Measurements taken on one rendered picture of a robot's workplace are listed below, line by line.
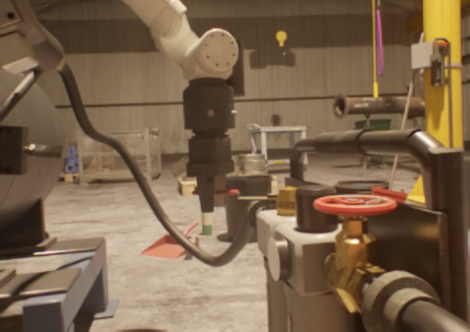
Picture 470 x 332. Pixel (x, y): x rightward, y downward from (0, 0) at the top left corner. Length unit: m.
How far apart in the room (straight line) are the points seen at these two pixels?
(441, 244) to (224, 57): 0.41
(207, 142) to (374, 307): 0.38
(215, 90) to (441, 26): 3.20
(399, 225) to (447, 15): 3.40
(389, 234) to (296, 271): 0.10
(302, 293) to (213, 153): 0.28
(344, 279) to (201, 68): 0.40
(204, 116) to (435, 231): 0.38
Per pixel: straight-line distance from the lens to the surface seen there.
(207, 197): 0.61
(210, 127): 0.60
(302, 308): 0.44
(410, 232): 0.37
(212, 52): 0.60
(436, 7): 3.75
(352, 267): 0.36
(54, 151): 0.66
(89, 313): 1.46
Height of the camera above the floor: 0.56
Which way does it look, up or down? 1 degrees down
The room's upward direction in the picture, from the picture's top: 3 degrees counter-clockwise
